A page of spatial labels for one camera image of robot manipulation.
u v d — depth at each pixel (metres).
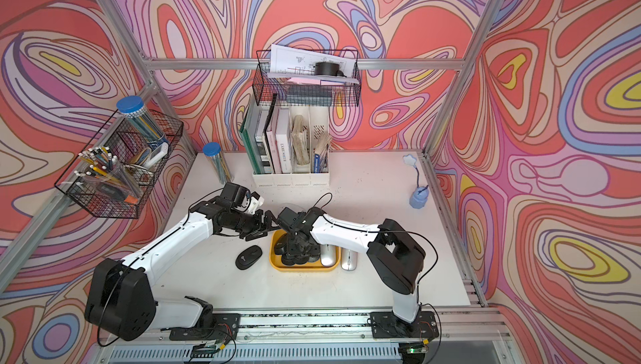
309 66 0.87
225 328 0.72
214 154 0.94
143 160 0.75
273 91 1.01
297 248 0.75
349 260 0.85
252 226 0.72
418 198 0.96
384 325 0.72
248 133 0.86
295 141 1.01
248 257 0.86
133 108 0.69
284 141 0.92
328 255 0.88
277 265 0.82
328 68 0.82
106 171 0.60
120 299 0.41
